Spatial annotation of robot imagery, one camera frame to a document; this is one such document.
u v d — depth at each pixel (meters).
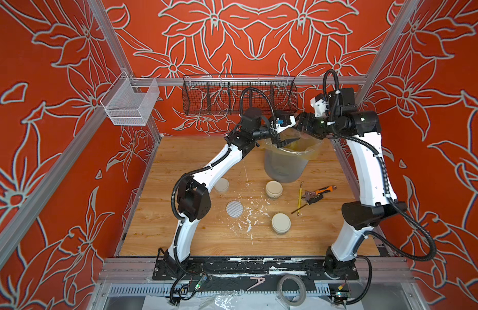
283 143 0.68
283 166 0.92
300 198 0.92
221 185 0.95
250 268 0.74
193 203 0.53
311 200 0.90
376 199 0.44
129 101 0.79
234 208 0.88
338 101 0.53
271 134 0.67
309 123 0.61
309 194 0.94
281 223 0.78
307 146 0.79
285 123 0.60
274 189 0.88
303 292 0.68
